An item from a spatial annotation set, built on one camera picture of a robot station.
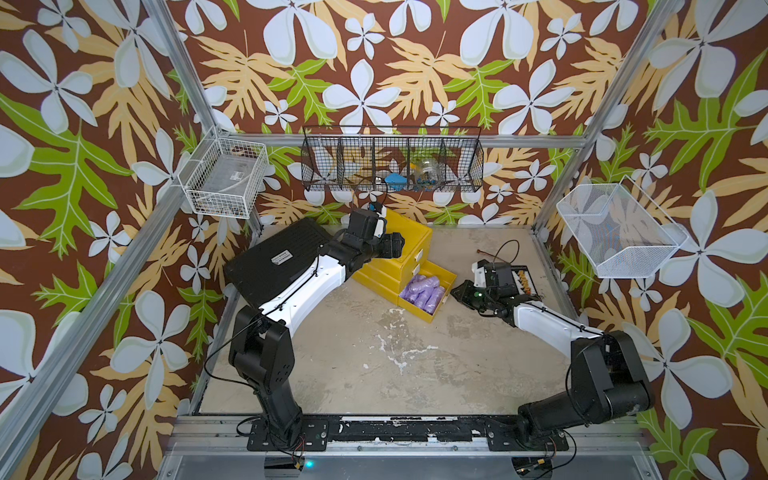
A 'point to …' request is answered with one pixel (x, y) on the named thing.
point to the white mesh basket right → (622, 231)
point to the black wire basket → (389, 158)
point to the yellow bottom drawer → (447, 280)
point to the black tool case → (254, 274)
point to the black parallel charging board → (523, 280)
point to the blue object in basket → (396, 181)
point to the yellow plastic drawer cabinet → (389, 276)
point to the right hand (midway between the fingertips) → (449, 289)
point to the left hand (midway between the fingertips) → (395, 236)
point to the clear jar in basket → (428, 174)
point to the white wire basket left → (224, 176)
